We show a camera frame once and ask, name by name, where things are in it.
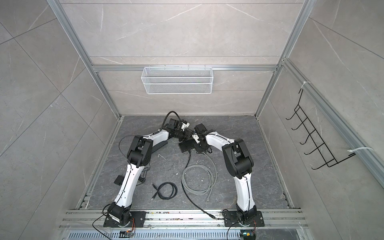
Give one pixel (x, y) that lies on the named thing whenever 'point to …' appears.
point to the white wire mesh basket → (177, 80)
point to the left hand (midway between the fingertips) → (195, 135)
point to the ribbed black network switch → (186, 145)
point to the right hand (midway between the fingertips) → (201, 146)
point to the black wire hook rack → (325, 153)
